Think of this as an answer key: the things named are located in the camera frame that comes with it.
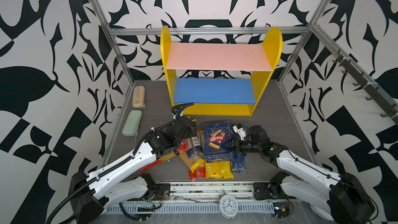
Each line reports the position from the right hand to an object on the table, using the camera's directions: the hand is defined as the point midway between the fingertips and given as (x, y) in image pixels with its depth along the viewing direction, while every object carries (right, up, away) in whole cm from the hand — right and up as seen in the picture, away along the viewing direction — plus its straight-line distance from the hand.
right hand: (224, 147), depth 76 cm
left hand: (-18, +13, -1) cm, 22 cm away
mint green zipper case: (-52, +8, +18) cm, 56 cm away
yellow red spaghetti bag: (-13, -13, +2) cm, 18 cm away
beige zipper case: (-53, +24, +30) cm, 66 cm away
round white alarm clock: (+1, -23, -9) cm, 24 cm away
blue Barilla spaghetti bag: (+8, -9, +3) cm, 12 cm away
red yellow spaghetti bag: (-21, -2, +5) cm, 21 cm away
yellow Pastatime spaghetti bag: (-2, -12, +2) cm, 13 cm away
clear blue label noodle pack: (-13, -4, +4) cm, 14 cm away
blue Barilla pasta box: (-4, +5, +5) cm, 8 cm away
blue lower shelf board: (+8, +28, +20) cm, 35 cm away
